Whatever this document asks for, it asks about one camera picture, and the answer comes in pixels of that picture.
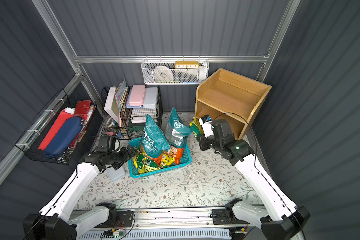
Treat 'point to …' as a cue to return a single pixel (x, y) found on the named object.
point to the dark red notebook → (82, 108)
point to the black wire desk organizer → (124, 109)
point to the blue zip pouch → (63, 139)
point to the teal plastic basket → (185, 158)
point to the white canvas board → (111, 107)
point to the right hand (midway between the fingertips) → (203, 140)
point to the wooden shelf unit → (223, 94)
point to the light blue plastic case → (116, 175)
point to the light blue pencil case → (151, 97)
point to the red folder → (54, 129)
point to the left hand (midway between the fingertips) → (131, 155)
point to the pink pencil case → (137, 95)
